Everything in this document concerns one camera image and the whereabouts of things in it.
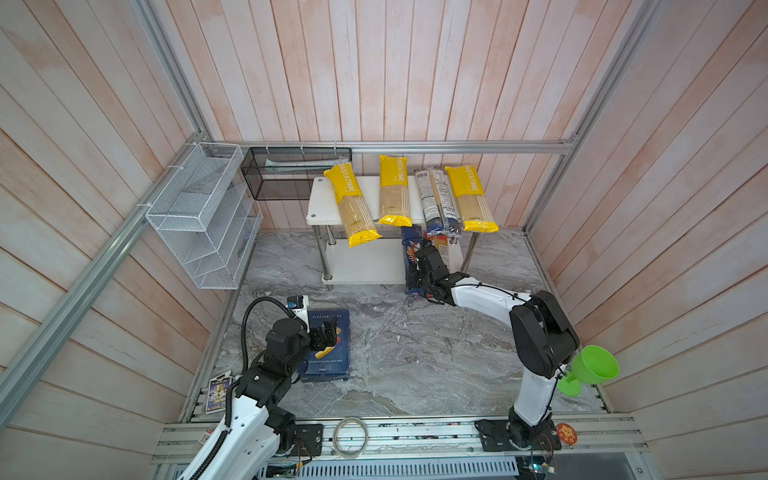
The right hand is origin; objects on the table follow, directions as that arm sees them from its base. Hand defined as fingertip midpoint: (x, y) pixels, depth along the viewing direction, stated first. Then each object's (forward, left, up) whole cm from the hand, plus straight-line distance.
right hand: (409, 270), depth 96 cm
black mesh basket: (+30, +43, +16) cm, 55 cm away
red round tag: (-44, -39, -10) cm, 60 cm away
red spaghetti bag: (+13, -12, -1) cm, 17 cm away
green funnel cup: (-32, -42, +5) cm, 53 cm away
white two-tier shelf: (+9, +10, -7) cm, 16 cm away
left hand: (-22, +25, +5) cm, 34 cm away
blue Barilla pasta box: (-30, +22, -3) cm, 37 cm away
